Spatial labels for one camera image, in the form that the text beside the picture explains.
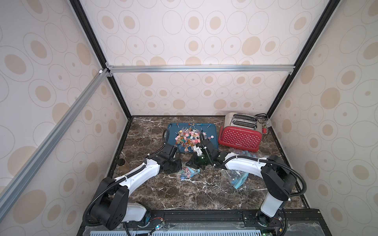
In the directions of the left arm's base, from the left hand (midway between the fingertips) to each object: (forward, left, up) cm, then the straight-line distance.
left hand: (185, 166), depth 85 cm
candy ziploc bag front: (-5, -31, -4) cm, 31 cm away
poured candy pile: (+23, -2, -4) cm, 24 cm away
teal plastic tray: (+32, -16, -7) cm, 37 cm away
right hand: (+2, -2, +3) cm, 4 cm away
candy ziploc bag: (-3, -1, -2) cm, 4 cm away
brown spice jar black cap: (0, +36, -1) cm, 36 cm away
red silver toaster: (+19, -34, +9) cm, 40 cm away
